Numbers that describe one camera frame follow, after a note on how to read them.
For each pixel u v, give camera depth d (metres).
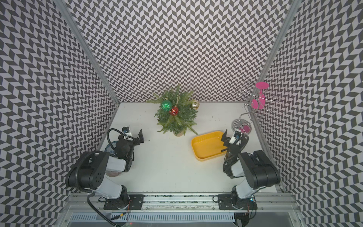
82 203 0.74
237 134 0.72
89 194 0.48
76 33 0.81
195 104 0.77
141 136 0.84
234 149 0.71
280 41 0.79
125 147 0.70
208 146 0.92
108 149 0.87
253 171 0.45
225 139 0.79
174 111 0.71
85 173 0.44
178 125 0.75
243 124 1.02
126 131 0.77
